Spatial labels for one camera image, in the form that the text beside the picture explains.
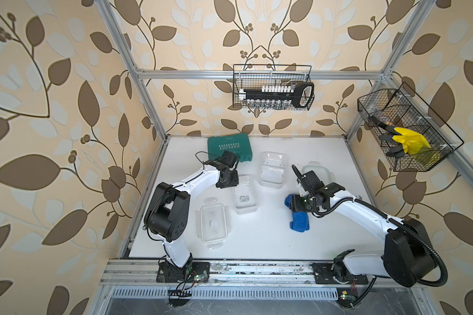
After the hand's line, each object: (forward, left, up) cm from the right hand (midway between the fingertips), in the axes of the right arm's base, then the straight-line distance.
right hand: (295, 206), depth 86 cm
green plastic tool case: (+40, +25, 0) cm, 47 cm away
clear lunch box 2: (+7, +23, -5) cm, 24 cm away
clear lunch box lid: (+22, -20, -6) cm, 31 cm away
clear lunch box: (+25, +6, -6) cm, 27 cm away
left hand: (+13, +29, +3) cm, 32 cm away
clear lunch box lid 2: (-4, +37, -6) cm, 38 cm away
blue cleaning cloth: (-6, -1, -1) cm, 7 cm away
